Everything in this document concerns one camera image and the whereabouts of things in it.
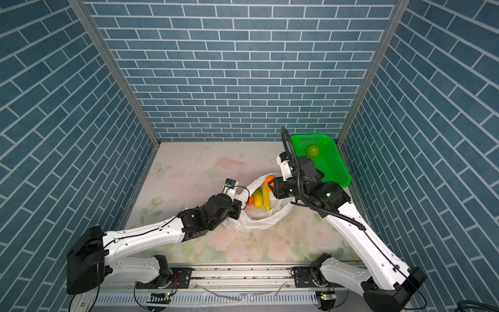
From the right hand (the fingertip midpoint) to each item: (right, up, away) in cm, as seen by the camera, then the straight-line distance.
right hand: (270, 180), depth 70 cm
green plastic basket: (+33, +14, +41) cm, 54 cm away
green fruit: (+26, +12, +39) cm, 48 cm away
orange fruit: (-1, +1, 0) cm, 1 cm away
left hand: (-11, -9, +9) cm, 16 cm away
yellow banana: (0, -12, +26) cm, 29 cm away
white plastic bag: (-6, -17, +10) cm, 20 cm away
